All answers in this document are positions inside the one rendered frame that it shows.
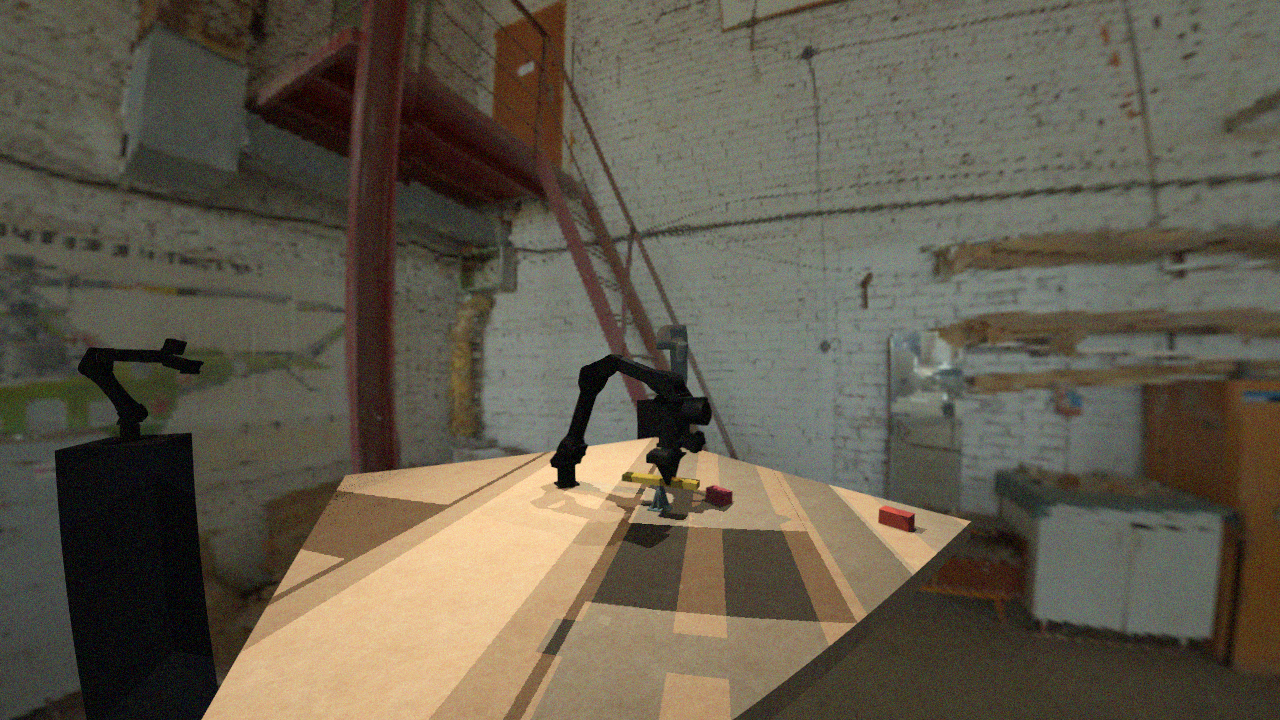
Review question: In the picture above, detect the red rectangular block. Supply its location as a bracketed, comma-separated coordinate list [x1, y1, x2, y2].
[878, 505, 915, 532]
[707, 486, 733, 506]

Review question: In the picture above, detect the yellow bar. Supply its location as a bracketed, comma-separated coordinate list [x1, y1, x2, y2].
[621, 471, 700, 491]

